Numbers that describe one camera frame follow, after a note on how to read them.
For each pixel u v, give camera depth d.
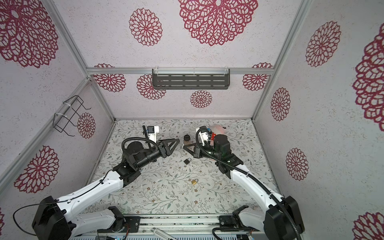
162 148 0.60
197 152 0.64
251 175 0.50
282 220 0.39
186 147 0.71
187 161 0.97
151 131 0.62
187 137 0.96
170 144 0.69
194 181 0.88
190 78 0.97
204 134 0.67
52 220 0.39
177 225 0.75
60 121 0.71
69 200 0.42
